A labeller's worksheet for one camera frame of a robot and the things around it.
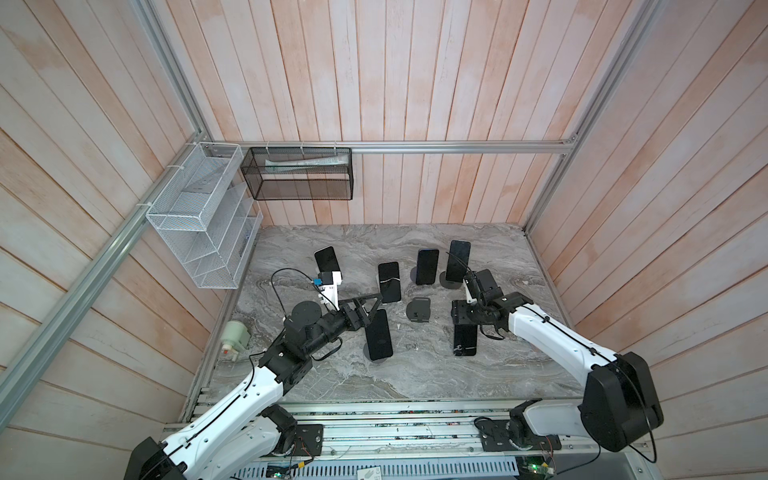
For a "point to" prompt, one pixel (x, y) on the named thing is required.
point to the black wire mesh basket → (299, 173)
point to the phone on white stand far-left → (327, 260)
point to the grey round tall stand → (449, 284)
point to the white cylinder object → (235, 338)
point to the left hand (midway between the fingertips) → (375, 305)
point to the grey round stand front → (366, 352)
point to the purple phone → (389, 274)
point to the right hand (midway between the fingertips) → (462, 310)
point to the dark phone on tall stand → (458, 260)
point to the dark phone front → (378, 335)
